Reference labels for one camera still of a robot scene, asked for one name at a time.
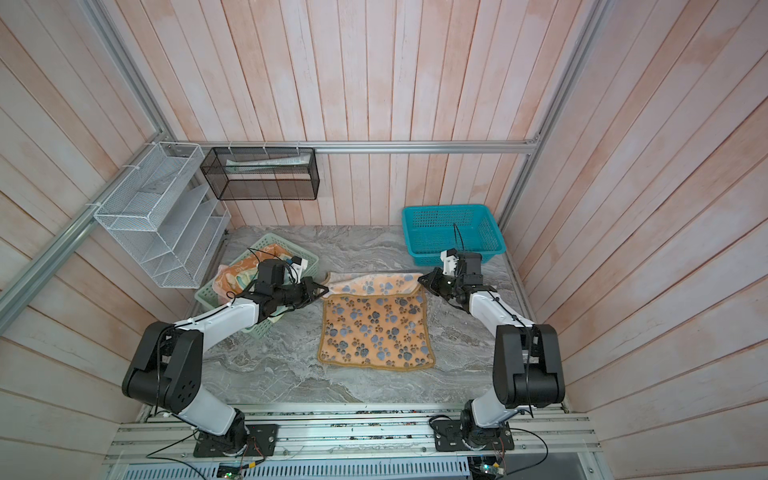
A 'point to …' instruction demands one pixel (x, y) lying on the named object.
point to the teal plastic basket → (469, 228)
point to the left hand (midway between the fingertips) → (329, 293)
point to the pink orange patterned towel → (232, 280)
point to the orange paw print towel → (376, 320)
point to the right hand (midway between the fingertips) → (419, 277)
